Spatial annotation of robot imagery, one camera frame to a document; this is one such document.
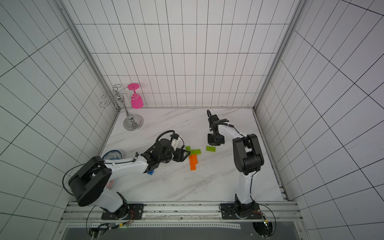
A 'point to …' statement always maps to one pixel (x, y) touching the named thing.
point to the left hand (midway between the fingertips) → (185, 154)
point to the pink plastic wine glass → (136, 100)
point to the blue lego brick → (150, 172)
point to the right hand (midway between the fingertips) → (214, 141)
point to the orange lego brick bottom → (193, 167)
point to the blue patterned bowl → (112, 155)
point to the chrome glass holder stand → (132, 122)
